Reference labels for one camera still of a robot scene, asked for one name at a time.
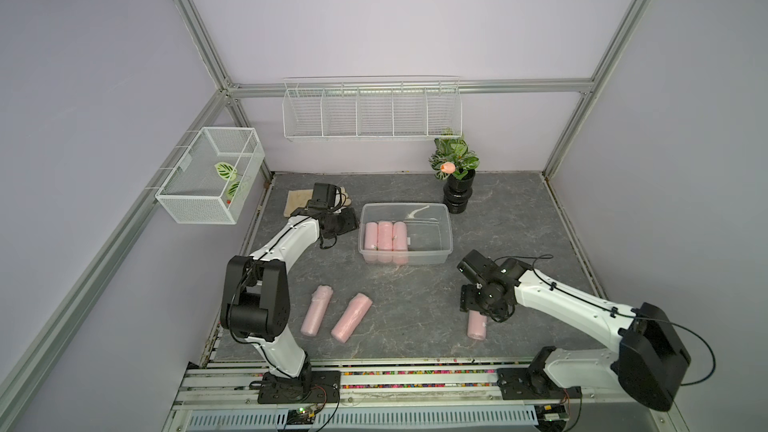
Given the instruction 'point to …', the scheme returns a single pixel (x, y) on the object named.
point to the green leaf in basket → (224, 170)
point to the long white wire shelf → (372, 108)
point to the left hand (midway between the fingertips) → (353, 224)
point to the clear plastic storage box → (429, 231)
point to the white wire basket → (218, 179)
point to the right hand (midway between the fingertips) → (471, 306)
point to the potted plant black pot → (451, 161)
